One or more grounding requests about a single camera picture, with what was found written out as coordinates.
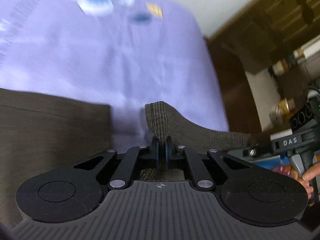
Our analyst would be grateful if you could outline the dark brown knit pants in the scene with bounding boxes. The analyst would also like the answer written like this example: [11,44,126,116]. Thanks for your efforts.
[1,89,252,228]

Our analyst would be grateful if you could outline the person's right hand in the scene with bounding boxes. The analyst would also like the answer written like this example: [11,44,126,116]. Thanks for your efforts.
[290,163,320,200]

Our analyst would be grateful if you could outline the dark wooden cabinet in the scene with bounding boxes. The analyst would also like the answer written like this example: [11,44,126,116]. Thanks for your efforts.
[207,0,319,146]

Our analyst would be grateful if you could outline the purple floral bed sheet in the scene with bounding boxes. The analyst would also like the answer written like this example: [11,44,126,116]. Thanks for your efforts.
[1,0,229,141]

